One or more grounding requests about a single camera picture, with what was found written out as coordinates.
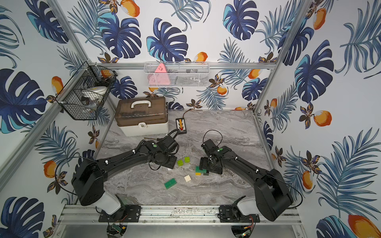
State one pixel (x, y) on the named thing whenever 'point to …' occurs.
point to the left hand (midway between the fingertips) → (171, 161)
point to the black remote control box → (181, 126)
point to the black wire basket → (83, 97)
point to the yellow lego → (198, 173)
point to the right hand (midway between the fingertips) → (207, 168)
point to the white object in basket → (94, 92)
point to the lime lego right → (187, 159)
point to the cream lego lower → (187, 178)
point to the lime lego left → (180, 162)
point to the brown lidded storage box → (143, 116)
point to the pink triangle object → (159, 77)
